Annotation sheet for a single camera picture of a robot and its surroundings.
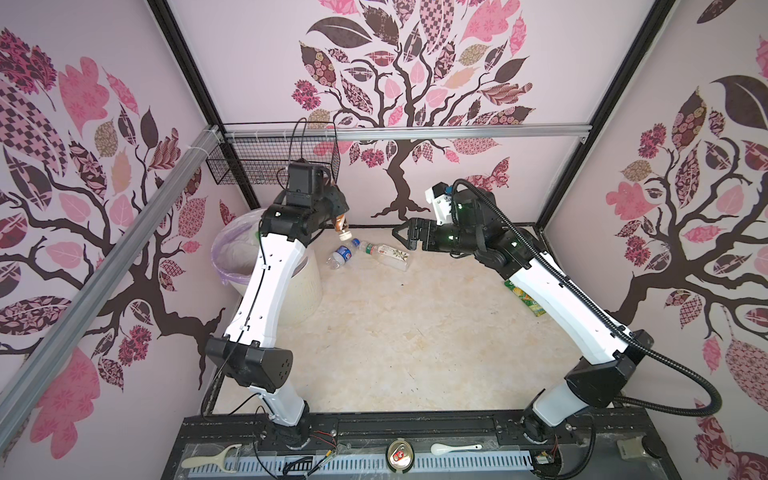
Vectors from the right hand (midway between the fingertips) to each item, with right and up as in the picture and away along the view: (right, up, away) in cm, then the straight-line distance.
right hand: (407, 228), depth 67 cm
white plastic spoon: (+8, -54, +5) cm, 55 cm away
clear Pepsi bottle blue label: (-22, -6, +40) cm, 46 cm away
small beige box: (+53, -51, +2) cm, 73 cm away
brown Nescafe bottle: (-16, +1, +5) cm, 17 cm away
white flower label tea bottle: (-5, -7, +38) cm, 39 cm away
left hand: (-18, +7, +8) cm, 20 cm away
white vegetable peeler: (-45, -55, +2) cm, 71 cm away
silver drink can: (-2, -49, -5) cm, 49 cm away
